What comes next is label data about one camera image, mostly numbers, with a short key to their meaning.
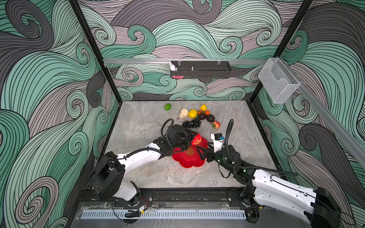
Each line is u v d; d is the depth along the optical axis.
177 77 0.90
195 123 1.00
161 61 0.95
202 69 0.95
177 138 0.62
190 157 0.88
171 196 0.75
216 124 1.00
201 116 1.07
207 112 1.10
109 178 0.42
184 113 1.07
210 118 1.04
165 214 0.70
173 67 0.85
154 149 0.55
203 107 1.13
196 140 0.76
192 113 1.07
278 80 0.78
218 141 0.65
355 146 0.50
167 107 1.14
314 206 0.41
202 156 0.67
